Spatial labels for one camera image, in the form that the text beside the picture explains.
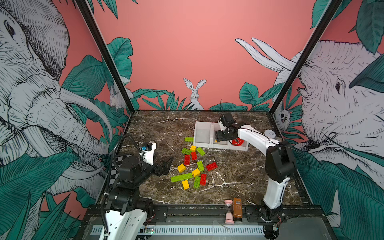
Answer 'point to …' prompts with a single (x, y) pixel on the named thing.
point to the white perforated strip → (195, 230)
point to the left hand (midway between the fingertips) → (165, 154)
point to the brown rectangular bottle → (237, 209)
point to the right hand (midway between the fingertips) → (218, 134)
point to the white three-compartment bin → (204, 137)
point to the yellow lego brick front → (185, 184)
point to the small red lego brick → (194, 155)
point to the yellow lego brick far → (193, 148)
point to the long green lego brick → (181, 177)
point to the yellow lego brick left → (181, 168)
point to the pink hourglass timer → (229, 214)
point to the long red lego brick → (187, 159)
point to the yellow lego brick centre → (196, 172)
